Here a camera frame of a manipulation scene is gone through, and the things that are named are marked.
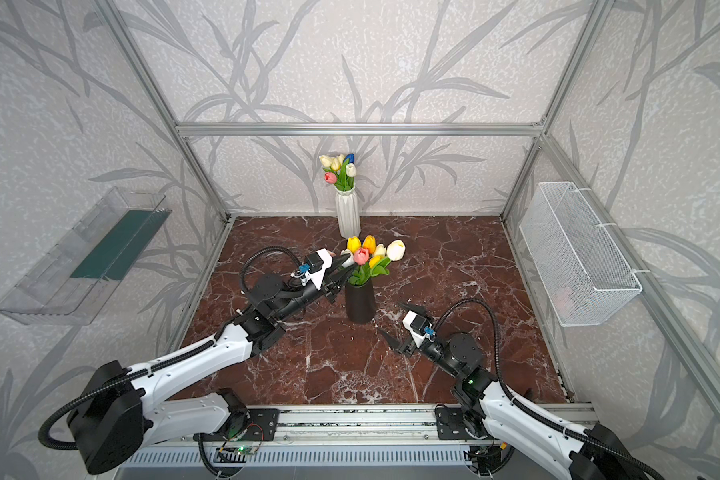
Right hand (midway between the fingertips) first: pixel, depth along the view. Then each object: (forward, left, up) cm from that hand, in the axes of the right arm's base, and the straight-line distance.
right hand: (392, 305), depth 73 cm
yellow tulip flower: (+39, +19, +15) cm, 46 cm away
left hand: (+7, +9, +13) cm, 17 cm away
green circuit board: (-28, +35, -19) cm, 49 cm away
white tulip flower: (+40, +12, +10) cm, 43 cm away
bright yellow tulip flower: (+7, +4, +10) cm, 13 cm away
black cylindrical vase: (+5, +9, -9) cm, 13 cm away
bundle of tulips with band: (+8, +6, +9) cm, 13 cm away
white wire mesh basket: (0, -39, +15) cm, 42 cm away
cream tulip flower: (+11, +3, +9) cm, 14 cm away
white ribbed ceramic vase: (+38, +14, -8) cm, 41 cm away
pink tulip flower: (+33, +17, +13) cm, 40 cm away
